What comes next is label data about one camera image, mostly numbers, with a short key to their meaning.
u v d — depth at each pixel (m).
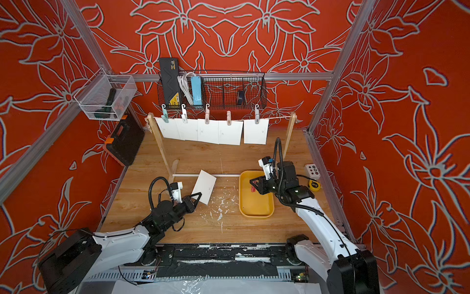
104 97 0.90
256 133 0.70
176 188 0.74
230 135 0.71
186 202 0.72
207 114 0.63
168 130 0.69
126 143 1.03
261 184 0.67
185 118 0.63
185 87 0.86
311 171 0.95
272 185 0.67
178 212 0.71
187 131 0.70
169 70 0.85
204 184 0.87
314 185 0.92
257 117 0.62
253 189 0.76
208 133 0.70
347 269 0.38
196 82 0.89
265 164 0.70
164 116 0.62
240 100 0.92
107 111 0.81
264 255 0.74
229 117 0.62
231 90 0.97
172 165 0.99
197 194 0.80
